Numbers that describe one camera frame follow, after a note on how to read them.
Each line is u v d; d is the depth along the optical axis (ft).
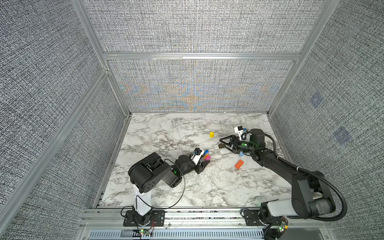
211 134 3.46
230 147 2.51
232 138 2.50
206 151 2.99
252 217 2.40
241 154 2.49
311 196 1.42
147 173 1.65
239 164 3.03
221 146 3.25
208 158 2.95
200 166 2.56
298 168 1.58
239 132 2.62
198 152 2.50
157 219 2.41
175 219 2.45
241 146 2.44
